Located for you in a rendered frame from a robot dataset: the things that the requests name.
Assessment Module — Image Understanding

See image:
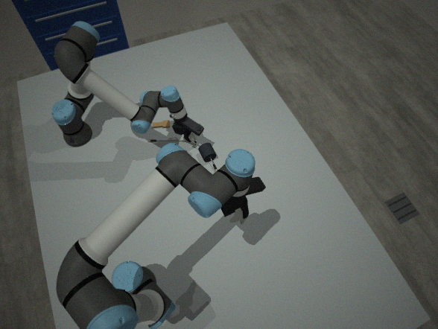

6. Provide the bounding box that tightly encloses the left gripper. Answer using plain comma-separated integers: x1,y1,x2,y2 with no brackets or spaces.
172,113,197,145

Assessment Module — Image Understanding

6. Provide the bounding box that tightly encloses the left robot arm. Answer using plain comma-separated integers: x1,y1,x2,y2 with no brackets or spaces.
51,21,186,147

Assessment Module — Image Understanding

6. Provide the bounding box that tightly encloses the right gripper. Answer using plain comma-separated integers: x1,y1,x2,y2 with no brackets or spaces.
221,193,249,224

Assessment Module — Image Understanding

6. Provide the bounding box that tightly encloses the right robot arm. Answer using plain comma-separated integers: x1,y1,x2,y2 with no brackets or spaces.
57,143,266,329

